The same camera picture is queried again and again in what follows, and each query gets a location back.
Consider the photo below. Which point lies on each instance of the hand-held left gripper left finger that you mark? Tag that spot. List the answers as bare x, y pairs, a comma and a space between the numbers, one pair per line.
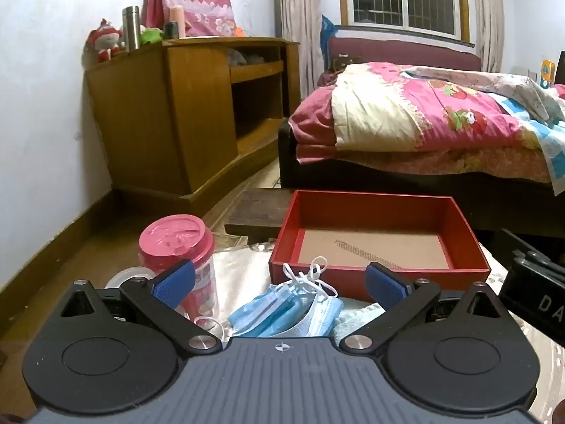
174, 280

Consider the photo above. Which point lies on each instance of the steel thermos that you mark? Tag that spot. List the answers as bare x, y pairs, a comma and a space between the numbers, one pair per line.
131, 28

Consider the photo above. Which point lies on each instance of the white plate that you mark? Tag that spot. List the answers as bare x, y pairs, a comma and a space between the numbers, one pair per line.
198, 37

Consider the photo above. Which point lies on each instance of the dark wooden stool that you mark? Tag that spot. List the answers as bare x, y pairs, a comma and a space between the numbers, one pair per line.
256, 216

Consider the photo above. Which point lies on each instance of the dark wooden bed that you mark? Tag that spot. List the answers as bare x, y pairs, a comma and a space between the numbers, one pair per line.
397, 181

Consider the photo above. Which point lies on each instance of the blue bag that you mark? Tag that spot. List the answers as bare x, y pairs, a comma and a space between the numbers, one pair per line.
329, 35

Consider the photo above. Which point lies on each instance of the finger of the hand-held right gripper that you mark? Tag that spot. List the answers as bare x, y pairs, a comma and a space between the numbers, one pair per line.
507, 240

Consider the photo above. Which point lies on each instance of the beige curtain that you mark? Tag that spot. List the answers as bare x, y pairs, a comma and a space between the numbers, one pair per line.
300, 22
490, 17

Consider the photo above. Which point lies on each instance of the dark cup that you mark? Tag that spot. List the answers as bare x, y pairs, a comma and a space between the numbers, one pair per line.
170, 31

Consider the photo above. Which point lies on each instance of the green plush toy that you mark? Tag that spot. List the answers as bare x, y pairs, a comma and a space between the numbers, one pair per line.
151, 35

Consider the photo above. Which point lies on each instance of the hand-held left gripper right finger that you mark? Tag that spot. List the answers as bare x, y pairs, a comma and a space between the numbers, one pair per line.
384, 282

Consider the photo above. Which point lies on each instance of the dark brown board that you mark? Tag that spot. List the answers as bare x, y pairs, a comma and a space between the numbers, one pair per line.
561, 68

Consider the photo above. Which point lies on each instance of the clear tape roll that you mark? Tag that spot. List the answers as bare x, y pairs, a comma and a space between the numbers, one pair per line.
126, 276

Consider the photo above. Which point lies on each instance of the grey cloth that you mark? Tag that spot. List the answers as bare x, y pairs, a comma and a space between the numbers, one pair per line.
240, 57

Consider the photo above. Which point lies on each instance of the clear cup with pink lid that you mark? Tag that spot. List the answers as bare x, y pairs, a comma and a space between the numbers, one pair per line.
172, 238

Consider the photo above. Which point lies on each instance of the red cardboard box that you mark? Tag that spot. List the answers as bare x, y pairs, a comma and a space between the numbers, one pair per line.
375, 212

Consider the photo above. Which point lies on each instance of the small brown bag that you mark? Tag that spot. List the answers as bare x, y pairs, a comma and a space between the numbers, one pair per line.
346, 62

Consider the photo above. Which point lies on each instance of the pink candle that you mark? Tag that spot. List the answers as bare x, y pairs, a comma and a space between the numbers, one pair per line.
178, 20

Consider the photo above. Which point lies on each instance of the pink fabric cover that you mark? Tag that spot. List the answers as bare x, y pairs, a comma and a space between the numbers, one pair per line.
198, 4

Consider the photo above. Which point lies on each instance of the wooden cabinet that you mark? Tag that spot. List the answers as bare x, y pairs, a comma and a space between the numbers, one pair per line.
176, 110

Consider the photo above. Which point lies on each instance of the orange and blue box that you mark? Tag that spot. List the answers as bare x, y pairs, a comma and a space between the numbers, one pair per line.
547, 73

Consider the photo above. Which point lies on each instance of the bunch of blue face masks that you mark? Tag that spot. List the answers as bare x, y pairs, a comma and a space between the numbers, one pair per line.
282, 313

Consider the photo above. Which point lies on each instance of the red santa plush toy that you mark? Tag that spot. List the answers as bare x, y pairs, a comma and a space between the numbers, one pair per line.
106, 42

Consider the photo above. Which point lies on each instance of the maroon headboard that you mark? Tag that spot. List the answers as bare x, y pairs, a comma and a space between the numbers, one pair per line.
397, 51

